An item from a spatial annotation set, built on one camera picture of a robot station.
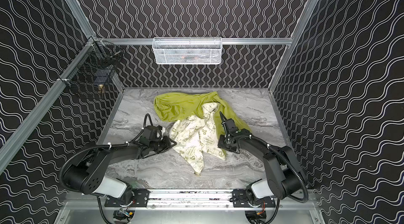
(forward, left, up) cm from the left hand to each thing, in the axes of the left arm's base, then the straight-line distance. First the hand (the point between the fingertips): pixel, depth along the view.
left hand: (181, 145), depth 88 cm
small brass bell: (+17, +40, +27) cm, 51 cm away
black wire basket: (+39, +56, +25) cm, 73 cm away
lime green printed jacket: (+8, -8, +1) cm, 11 cm away
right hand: (+2, -23, -3) cm, 24 cm away
